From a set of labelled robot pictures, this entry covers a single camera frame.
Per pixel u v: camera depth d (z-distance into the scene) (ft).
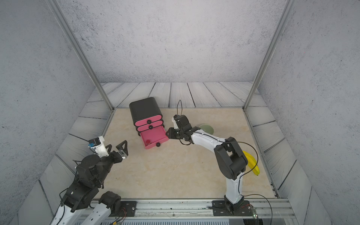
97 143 1.86
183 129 2.36
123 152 2.01
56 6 2.32
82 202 1.53
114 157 1.97
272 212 2.28
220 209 2.38
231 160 1.61
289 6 2.29
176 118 2.72
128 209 2.40
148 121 3.06
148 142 3.14
